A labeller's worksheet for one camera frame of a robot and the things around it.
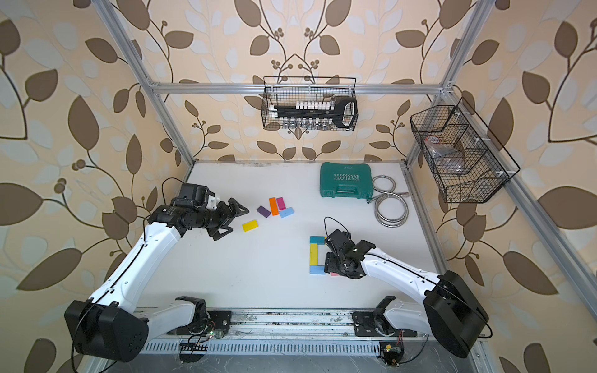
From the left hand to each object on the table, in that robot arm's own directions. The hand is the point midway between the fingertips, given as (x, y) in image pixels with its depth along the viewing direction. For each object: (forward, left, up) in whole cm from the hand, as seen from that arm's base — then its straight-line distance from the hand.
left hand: (238, 215), depth 77 cm
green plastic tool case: (+30, -41, -16) cm, 53 cm away
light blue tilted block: (+15, -14, -20) cm, 29 cm away
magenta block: (+18, -12, -20) cm, 30 cm away
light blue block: (-11, -27, -21) cm, 36 cm away
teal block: (+1, -28, -20) cm, 34 cm away
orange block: (+17, -8, -20) cm, 28 cm away
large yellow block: (+8, +2, -22) cm, 23 cm away
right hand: (-11, -33, -19) cm, 40 cm away
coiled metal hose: (+21, -59, -15) cm, 65 cm away
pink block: (-16, -32, -11) cm, 37 cm away
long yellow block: (-5, -26, -20) cm, 33 cm away
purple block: (+15, -4, -20) cm, 25 cm away
